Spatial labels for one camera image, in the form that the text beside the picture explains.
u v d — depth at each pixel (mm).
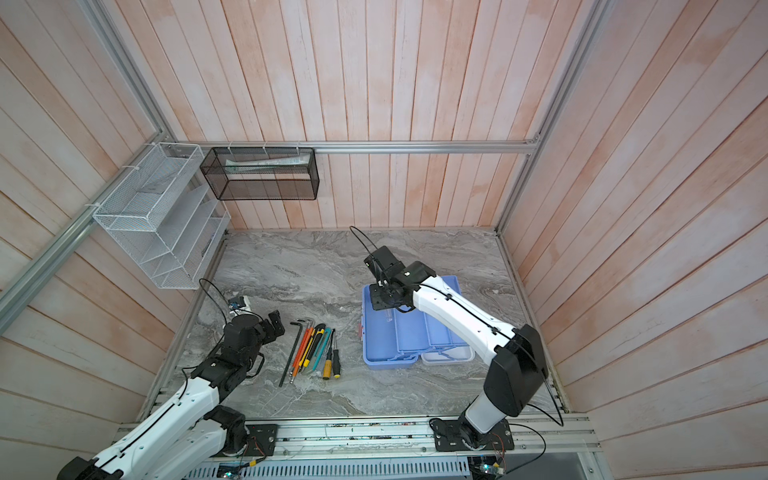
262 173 1037
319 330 906
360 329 872
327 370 836
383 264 616
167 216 735
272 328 764
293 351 883
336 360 858
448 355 809
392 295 559
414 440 748
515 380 418
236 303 716
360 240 1189
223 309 983
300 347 895
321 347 897
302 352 876
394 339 820
